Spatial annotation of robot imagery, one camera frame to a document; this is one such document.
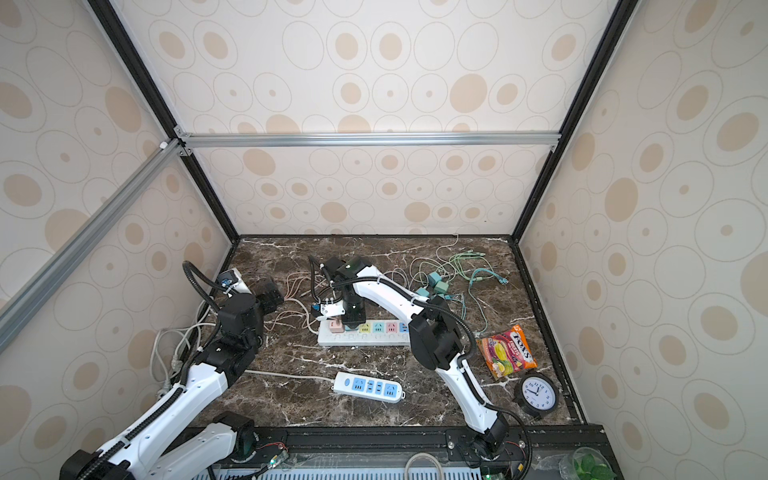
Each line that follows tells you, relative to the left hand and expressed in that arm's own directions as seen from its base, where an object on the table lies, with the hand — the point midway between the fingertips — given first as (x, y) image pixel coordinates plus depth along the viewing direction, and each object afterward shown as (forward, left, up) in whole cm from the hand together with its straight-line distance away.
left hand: (264, 278), depth 78 cm
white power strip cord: (-18, -5, -23) cm, 30 cm away
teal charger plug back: (+15, -48, -22) cm, 55 cm away
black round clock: (-23, -72, -21) cm, 79 cm away
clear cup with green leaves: (-38, -78, -18) cm, 89 cm away
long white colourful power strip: (-6, -29, -20) cm, 36 cm away
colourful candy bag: (-12, -67, -21) cm, 71 cm away
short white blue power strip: (-21, -27, -21) cm, 40 cm away
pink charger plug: (-6, -17, -16) cm, 24 cm away
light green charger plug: (+12, -51, -23) cm, 57 cm away
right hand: (-2, -22, -18) cm, 28 cm away
